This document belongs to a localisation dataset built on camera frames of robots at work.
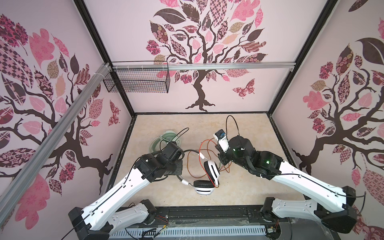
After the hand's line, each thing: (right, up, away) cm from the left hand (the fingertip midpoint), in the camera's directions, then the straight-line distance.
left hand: (178, 169), depth 71 cm
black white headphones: (+13, -5, -9) cm, 16 cm away
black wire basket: (-39, +59, +51) cm, 87 cm away
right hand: (+19, +13, -3) cm, 23 cm away
